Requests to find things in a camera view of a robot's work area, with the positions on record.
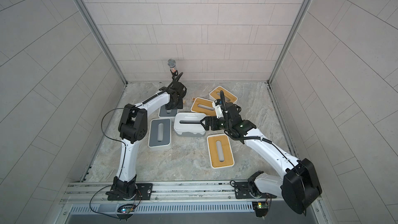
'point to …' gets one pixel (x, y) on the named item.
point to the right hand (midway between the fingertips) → (207, 121)
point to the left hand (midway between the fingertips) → (179, 104)
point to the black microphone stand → (171, 64)
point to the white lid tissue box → (184, 122)
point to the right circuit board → (260, 208)
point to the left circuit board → (125, 211)
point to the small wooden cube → (184, 101)
